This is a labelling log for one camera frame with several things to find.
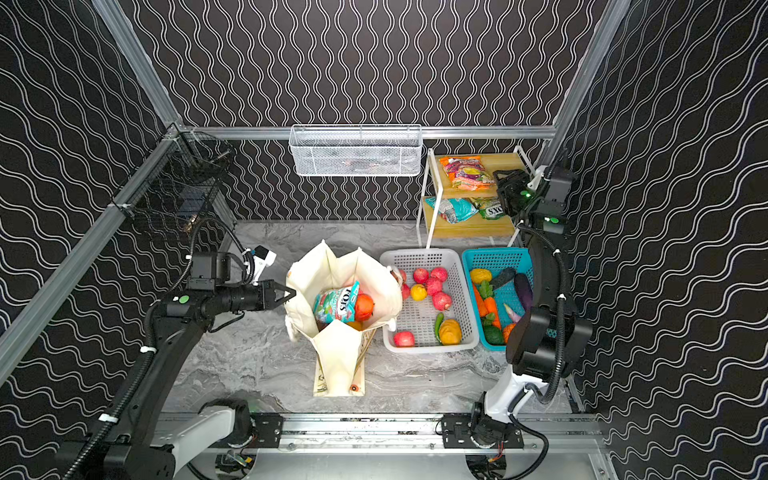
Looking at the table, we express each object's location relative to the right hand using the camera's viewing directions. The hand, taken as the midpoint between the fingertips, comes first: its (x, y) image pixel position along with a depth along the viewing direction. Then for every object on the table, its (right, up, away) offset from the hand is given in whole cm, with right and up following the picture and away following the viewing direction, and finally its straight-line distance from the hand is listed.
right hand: (495, 176), depth 78 cm
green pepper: (+2, -44, +7) cm, 44 cm away
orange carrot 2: (+4, -37, +15) cm, 40 cm away
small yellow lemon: (-19, -32, +16) cm, 41 cm away
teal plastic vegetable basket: (+16, -22, +22) cm, 35 cm away
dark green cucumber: (+12, -28, +22) cm, 37 cm away
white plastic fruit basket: (-12, -38, +17) cm, 43 cm away
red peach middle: (-14, -31, +17) cm, 38 cm away
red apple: (-23, -45, +7) cm, 51 cm away
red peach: (-17, -28, +22) cm, 39 cm away
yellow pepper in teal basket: (+2, -28, +22) cm, 35 cm away
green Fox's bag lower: (+6, -5, +22) cm, 23 cm away
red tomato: (-35, -35, +7) cm, 50 cm away
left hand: (-49, -30, -7) cm, 58 cm away
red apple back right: (-11, -27, +21) cm, 36 cm away
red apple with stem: (-11, -35, +14) cm, 40 cm away
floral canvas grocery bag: (-39, -43, -12) cm, 60 cm away
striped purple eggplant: (+11, -40, +14) cm, 44 cm away
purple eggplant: (+17, -32, +19) cm, 41 cm away
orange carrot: (+1, -37, +14) cm, 40 cm away
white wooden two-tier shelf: (-15, -12, +12) cm, 23 cm away
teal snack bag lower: (-7, -6, +20) cm, 22 cm away
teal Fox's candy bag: (-41, -34, +1) cm, 53 cm away
